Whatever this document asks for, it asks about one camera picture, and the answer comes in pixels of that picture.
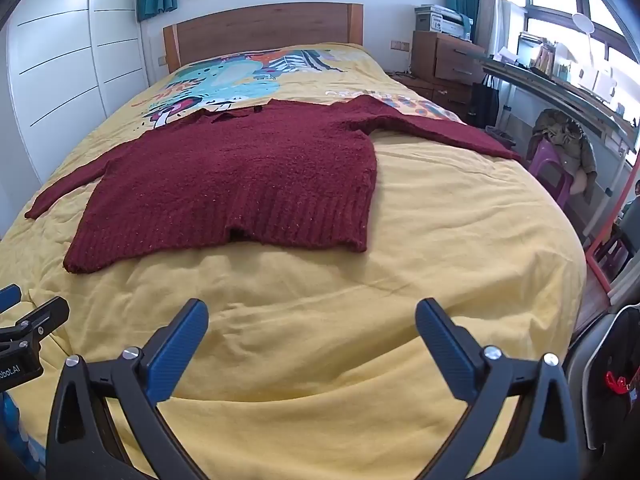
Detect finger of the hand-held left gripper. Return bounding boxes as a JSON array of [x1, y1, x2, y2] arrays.
[[0, 284, 22, 314], [14, 296, 70, 347]]

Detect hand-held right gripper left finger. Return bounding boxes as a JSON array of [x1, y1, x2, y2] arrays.
[[46, 298, 221, 480]]

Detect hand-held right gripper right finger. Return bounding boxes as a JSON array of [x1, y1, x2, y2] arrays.
[[415, 298, 586, 480]]

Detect dark red knit sweater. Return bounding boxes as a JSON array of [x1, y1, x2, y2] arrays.
[[24, 94, 523, 275]]

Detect yellow printed bedspread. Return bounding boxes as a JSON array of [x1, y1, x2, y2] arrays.
[[0, 42, 587, 480]]

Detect black chair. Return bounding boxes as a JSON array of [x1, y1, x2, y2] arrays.
[[565, 302, 640, 451]]

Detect white wardrobe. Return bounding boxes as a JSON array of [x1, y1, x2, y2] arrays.
[[5, 0, 151, 186]]

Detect olive jacket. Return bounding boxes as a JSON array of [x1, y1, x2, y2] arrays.
[[531, 109, 598, 196]]

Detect black bag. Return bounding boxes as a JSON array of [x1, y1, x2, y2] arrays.
[[470, 74, 501, 128]]

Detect low wooden nightstand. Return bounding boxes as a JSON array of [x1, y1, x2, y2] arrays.
[[387, 72, 473, 123]]

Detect long desk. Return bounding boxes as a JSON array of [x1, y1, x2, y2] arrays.
[[480, 55, 640, 166]]

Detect wooden dresser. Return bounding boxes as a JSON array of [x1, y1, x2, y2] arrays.
[[411, 30, 487, 92]]

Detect wooden headboard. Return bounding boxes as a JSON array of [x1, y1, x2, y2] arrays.
[[163, 3, 364, 73]]

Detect white printer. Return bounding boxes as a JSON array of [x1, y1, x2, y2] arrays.
[[414, 4, 473, 41]]

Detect white desk lamp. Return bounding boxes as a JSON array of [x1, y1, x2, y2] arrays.
[[570, 12, 598, 68]]

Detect red frame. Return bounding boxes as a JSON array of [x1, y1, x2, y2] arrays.
[[585, 165, 640, 306]]

